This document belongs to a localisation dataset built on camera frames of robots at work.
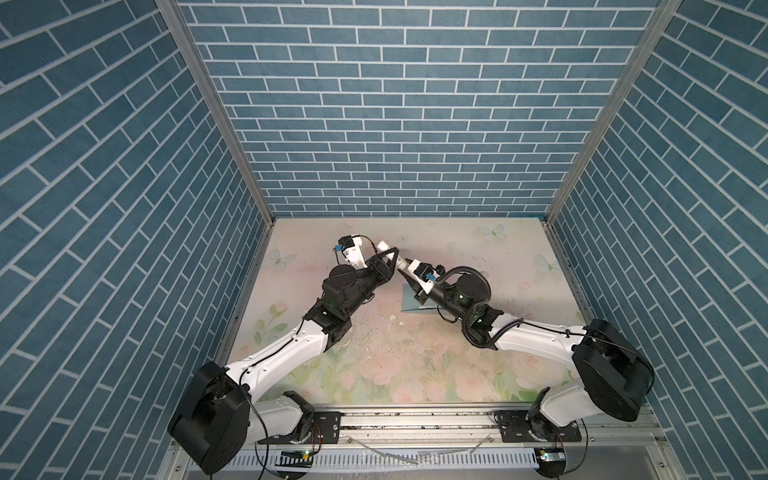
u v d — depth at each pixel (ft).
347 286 1.87
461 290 1.97
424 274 2.03
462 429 2.47
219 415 1.31
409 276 2.30
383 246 2.41
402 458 2.32
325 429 2.38
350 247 2.26
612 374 1.44
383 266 2.24
